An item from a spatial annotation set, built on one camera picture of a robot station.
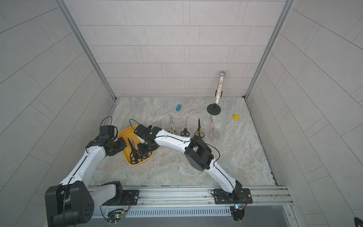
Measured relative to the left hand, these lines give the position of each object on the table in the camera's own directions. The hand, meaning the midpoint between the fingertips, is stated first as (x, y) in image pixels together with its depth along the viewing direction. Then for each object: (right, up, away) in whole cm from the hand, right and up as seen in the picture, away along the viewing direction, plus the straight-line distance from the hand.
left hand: (127, 142), depth 86 cm
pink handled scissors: (+54, +3, +10) cm, 56 cm away
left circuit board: (+3, -29, -20) cm, 36 cm away
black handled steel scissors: (+36, +5, +11) cm, 37 cm away
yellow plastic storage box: (-1, +5, +4) cm, 7 cm away
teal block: (+29, +21, +23) cm, 43 cm away
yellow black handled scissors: (+45, +5, +10) cm, 46 cm away
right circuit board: (+62, -30, -17) cm, 71 cm away
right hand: (+10, -6, -2) cm, 12 cm away
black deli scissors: (+7, -7, -3) cm, 10 cm away
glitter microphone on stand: (+56, +21, +23) cm, 64 cm away
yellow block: (+74, +14, +19) cm, 78 cm away
